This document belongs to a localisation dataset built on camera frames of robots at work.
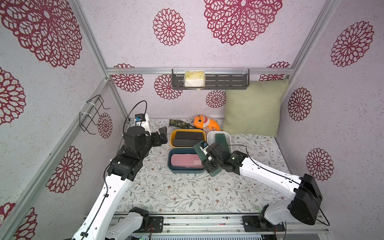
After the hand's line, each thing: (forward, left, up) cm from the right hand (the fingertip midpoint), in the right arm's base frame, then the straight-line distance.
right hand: (206, 159), depth 81 cm
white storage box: (+25, -5, -14) cm, 29 cm away
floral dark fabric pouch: (+36, +18, -11) cm, 42 cm away
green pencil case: (+24, -11, -13) cm, 29 cm away
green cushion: (+35, -33, +3) cm, 49 cm away
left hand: (+4, +24, +20) cm, 31 cm away
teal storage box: (-2, +18, -11) cm, 21 cm away
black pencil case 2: (+27, +12, -13) cm, 32 cm away
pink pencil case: (+3, +9, -8) cm, 12 cm away
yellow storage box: (+23, +22, -9) cm, 34 cm away
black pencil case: (+18, +13, -9) cm, 24 cm away
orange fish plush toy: (+35, +1, -8) cm, 36 cm away
